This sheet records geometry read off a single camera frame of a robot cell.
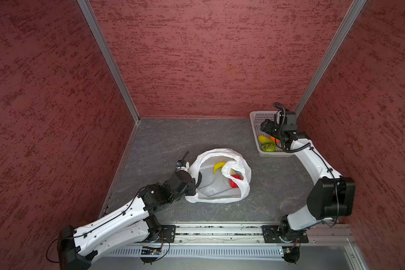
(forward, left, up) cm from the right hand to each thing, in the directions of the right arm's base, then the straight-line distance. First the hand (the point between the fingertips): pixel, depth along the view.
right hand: (266, 128), depth 88 cm
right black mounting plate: (-46, +4, -20) cm, 51 cm away
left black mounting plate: (-45, +51, -20) cm, 71 cm away
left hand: (-28, +38, -7) cm, 48 cm away
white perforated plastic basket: (+23, -3, -15) cm, 27 cm away
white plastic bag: (-25, +23, -3) cm, 35 cm away
